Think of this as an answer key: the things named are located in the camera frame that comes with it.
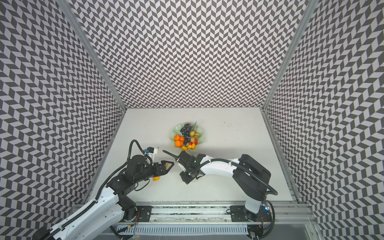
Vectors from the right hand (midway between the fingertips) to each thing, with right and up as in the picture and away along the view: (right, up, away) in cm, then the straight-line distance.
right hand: (187, 179), depth 83 cm
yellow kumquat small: (0, +17, +9) cm, 19 cm away
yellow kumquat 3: (-17, +1, 0) cm, 17 cm away
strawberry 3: (+3, +21, +13) cm, 25 cm away
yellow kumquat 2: (+3, +17, +10) cm, 20 cm away
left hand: (-9, +9, -5) cm, 14 cm away
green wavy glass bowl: (-9, +26, +18) cm, 33 cm away
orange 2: (-5, +22, +16) cm, 27 cm away
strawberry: (+2, +25, +12) cm, 28 cm away
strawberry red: (+1, +19, +13) cm, 23 cm away
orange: (-8, +22, +13) cm, 27 cm away
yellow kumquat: (-3, +16, +11) cm, 19 cm away
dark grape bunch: (-2, +26, +13) cm, 30 cm away
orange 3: (-7, +19, +10) cm, 22 cm away
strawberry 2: (+5, +23, +13) cm, 27 cm away
